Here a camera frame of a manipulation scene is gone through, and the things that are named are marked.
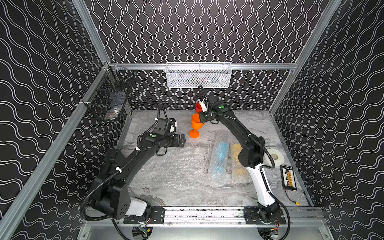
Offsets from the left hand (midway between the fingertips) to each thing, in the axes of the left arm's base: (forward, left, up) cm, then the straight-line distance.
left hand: (178, 137), depth 83 cm
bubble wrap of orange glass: (-16, -1, -19) cm, 25 cm away
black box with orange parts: (-12, -64, -16) cm, 67 cm away
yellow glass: (-14, -35, -11) cm, 39 cm away
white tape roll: (+2, -62, -17) cm, 65 cm away
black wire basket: (+22, +47, +6) cm, 52 cm away
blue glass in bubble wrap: (-10, -23, -11) cm, 28 cm away
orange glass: (+11, -9, -2) cm, 15 cm away
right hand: (+20, -13, -2) cm, 24 cm away
